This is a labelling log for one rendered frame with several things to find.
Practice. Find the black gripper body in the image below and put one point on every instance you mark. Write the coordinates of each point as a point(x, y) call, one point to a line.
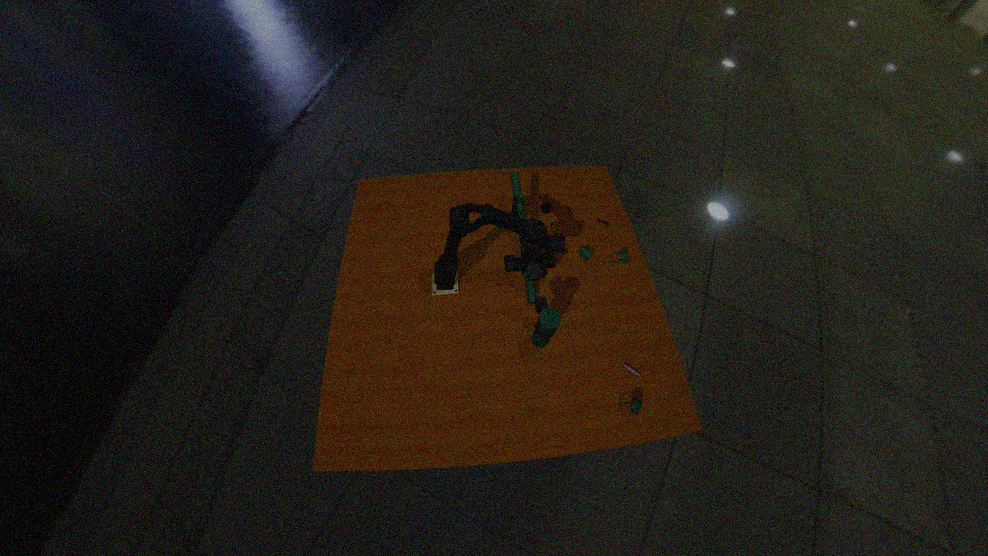
point(511, 264)

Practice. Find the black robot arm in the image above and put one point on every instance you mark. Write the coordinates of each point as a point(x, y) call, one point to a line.
point(534, 237)

